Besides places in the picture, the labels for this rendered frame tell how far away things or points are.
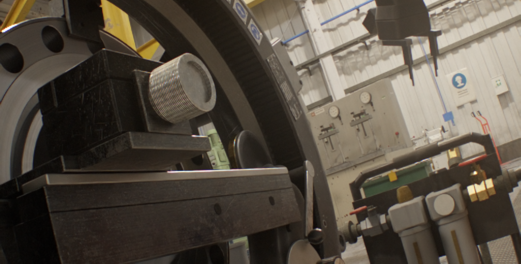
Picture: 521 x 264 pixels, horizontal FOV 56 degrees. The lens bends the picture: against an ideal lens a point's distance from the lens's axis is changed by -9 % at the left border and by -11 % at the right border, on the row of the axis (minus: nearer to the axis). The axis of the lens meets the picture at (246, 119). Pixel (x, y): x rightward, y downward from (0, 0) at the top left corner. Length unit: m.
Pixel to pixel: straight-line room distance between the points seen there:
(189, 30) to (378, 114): 6.47
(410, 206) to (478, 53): 10.10
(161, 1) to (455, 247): 0.85
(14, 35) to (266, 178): 0.32
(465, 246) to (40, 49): 0.98
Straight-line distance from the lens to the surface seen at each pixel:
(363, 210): 1.23
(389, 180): 3.84
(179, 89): 0.36
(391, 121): 7.08
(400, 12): 0.72
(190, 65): 0.38
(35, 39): 0.62
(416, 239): 1.27
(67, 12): 0.67
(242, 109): 0.80
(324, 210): 0.79
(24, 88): 0.58
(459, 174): 1.31
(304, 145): 0.80
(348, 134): 7.43
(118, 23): 4.63
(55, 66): 0.62
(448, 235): 1.26
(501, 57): 11.25
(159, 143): 0.37
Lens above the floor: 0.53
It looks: 10 degrees up
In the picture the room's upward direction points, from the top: 17 degrees counter-clockwise
